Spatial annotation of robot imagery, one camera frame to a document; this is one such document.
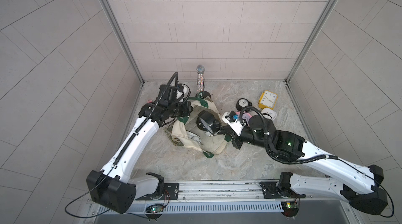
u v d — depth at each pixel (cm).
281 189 64
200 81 88
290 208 68
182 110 63
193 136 79
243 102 101
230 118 51
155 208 65
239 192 73
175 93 57
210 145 84
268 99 102
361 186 38
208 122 62
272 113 96
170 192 71
